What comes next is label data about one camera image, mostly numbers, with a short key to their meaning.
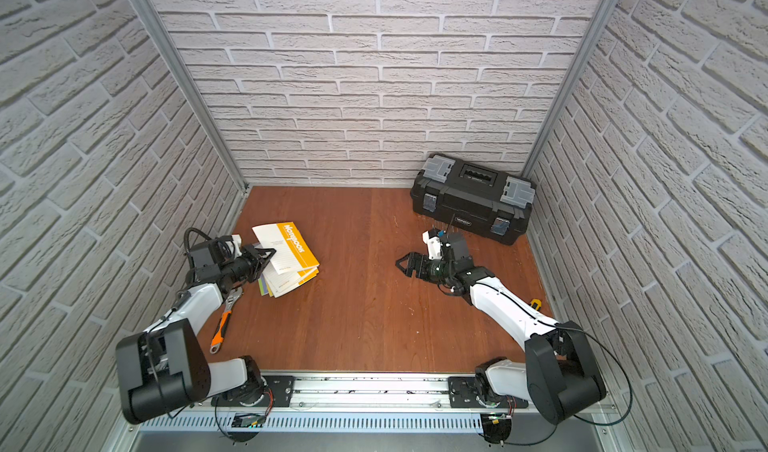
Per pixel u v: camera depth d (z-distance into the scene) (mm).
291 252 897
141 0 720
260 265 777
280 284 889
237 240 825
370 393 761
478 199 947
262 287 918
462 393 731
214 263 674
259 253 776
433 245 781
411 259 743
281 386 741
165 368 416
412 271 741
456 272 656
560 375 410
